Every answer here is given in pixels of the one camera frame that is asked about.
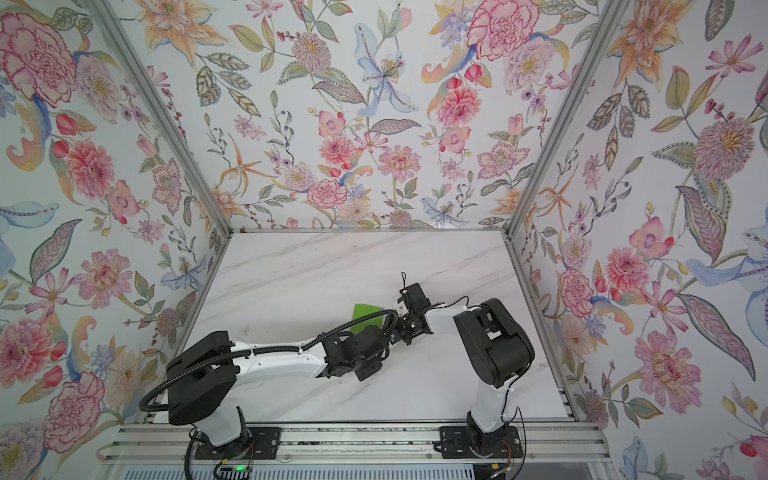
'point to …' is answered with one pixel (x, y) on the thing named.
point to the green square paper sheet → (361, 311)
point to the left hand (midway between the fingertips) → (377, 359)
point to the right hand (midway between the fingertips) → (377, 333)
